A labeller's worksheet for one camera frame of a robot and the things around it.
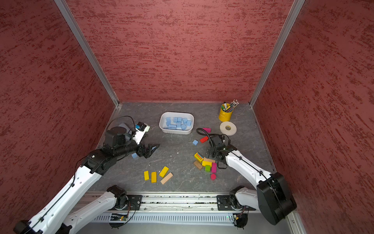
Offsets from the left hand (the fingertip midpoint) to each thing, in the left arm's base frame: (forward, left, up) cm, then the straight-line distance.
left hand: (151, 143), depth 71 cm
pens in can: (+36, -46, -11) cm, 59 cm away
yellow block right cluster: (-1, -28, -23) cm, 36 cm away
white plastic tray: (+29, -9, -22) cm, 38 cm away
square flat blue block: (+14, -23, -23) cm, 35 cm away
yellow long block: (-7, -4, -22) cm, 24 cm away
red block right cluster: (+15, -29, -22) cm, 39 cm away
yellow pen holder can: (+32, -44, -16) cm, 57 cm away
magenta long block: (-4, -34, -23) cm, 41 cm away
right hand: (+1, -34, -20) cm, 39 cm away
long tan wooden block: (-10, -6, -22) cm, 25 cm away
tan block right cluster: (+1, -32, -23) cm, 39 cm away
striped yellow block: (+2, -25, -21) cm, 32 cm away
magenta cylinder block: (-9, -33, -23) cm, 41 cm away
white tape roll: (+26, -47, -23) cm, 59 cm away
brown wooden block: (-2, -24, -23) cm, 34 cm away
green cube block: (-5, -30, -21) cm, 37 cm away
